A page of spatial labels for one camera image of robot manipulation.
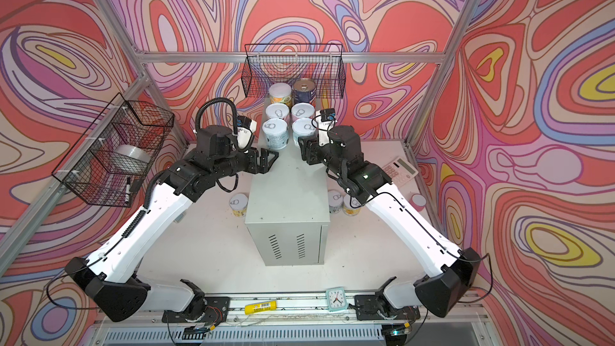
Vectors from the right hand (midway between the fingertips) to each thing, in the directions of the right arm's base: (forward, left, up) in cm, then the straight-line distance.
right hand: (309, 143), depth 70 cm
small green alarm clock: (-35, -7, -34) cm, 49 cm away
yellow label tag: (-36, +14, -34) cm, 52 cm away
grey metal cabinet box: (-23, +6, -3) cm, 24 cm away
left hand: (-2, +12, -1) cm, 12 cm away
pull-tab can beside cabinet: (-19, -6, -2) cm, 20 cm away
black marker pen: (-8, +56, -10) cm, 57 cm away
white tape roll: (+2, +55, -3) cm, 55 cm away
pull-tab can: (-2, +28, -30) cm, 41 cm away
